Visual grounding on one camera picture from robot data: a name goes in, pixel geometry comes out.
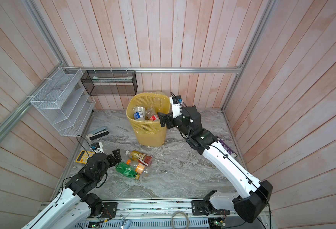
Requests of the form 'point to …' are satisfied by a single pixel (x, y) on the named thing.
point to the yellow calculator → (83, 156)
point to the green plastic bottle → (127, 170)
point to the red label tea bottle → (144, 159)
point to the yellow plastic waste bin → (149, 133)
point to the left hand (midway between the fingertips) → (113, 155)
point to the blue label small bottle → (140, 113)
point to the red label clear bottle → (151, 114)
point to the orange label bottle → (140, 168)
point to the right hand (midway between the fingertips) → (165, 110)
